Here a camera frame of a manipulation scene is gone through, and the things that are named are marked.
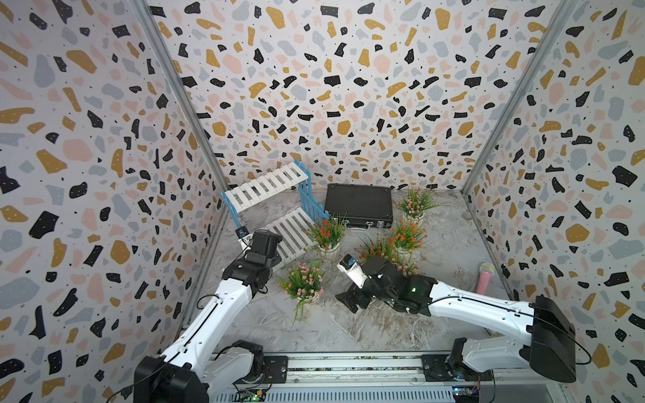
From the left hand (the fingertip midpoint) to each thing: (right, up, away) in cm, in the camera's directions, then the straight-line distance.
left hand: (266, 253), depth 82 cm
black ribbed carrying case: (+33, +16, +27) cm, 45 cm away
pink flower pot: (+13, -9, -5) cm, 16 cm away
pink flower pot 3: (+53, +17, +16) cm, 58 cm away
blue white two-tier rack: (+4, +7, +24) cm, 26 cm away
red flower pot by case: (+19, +4, +5) cm, 20 cm away
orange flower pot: (+48, +4, +7) cm, 49 cm away
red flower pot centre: (+38, +1, +3) cm, 39 cm away
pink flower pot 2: (+44, -4, -7) cm, 45 cm away
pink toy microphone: (+78, -8, +10) cm, 79 cm away
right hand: (+26, -9, -6) cm, 28 cm away
